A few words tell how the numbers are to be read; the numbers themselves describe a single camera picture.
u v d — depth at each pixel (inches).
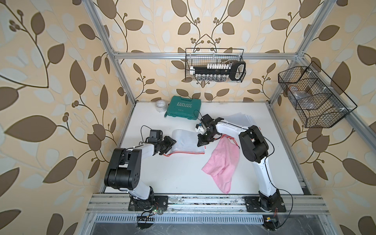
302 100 27.6
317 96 29.6
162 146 32.3
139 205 26.9
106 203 30.2
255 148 22.4
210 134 33.3
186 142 37.8
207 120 33.0
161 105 46.7
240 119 42.9
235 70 32.8
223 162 33.8
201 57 35.9
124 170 18.2
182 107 44.0
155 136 29.8
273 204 25.2
